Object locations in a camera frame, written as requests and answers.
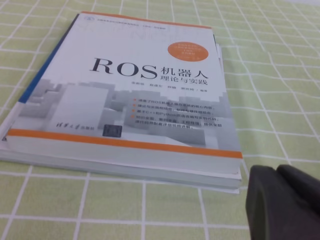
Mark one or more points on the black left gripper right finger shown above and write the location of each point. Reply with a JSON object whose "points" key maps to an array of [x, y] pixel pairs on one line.
{"points": [[306, 186]]}

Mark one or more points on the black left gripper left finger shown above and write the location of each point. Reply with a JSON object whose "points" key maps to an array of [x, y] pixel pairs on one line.
{"points": [[274, 211]]}

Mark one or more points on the white bottom book left stack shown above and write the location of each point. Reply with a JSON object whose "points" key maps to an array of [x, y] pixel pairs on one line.
{"points": [[224, 182]]}

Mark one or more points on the white ROS robot book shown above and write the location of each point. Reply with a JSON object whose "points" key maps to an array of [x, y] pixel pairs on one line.
{"points": [[131, 92]]}

